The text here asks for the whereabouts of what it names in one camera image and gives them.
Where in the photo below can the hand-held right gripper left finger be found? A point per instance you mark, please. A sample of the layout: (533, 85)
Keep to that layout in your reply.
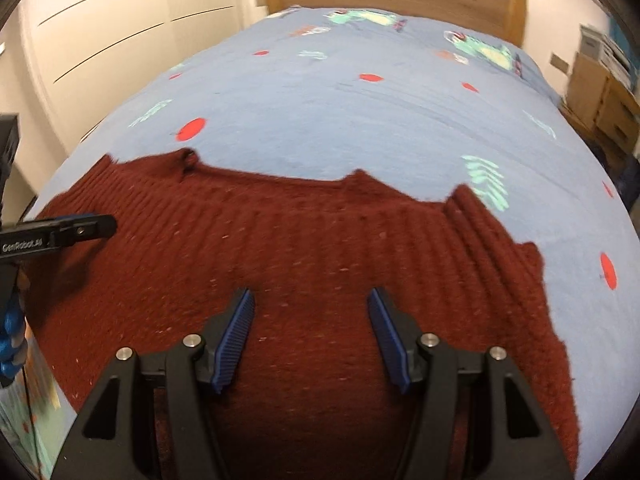
(232, 340)

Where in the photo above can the blue printed bed sheet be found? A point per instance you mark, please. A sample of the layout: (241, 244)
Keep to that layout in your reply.
(325, 110)

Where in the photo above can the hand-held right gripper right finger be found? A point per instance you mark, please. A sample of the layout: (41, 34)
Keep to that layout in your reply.
(390, 340)

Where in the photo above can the wooden nightstand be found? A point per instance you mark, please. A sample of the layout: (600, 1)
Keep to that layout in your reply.
(607, 105)

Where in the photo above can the white wardrobe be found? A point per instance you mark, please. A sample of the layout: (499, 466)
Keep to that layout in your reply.
(125, 25)

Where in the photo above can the dark red knitted sweater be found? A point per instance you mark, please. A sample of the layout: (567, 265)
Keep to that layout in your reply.
(310, 250)

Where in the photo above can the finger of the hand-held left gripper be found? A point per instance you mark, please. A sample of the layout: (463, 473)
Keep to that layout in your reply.
(85, 230)

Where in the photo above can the person's left hand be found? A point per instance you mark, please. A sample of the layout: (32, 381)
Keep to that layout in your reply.
(11, 340)

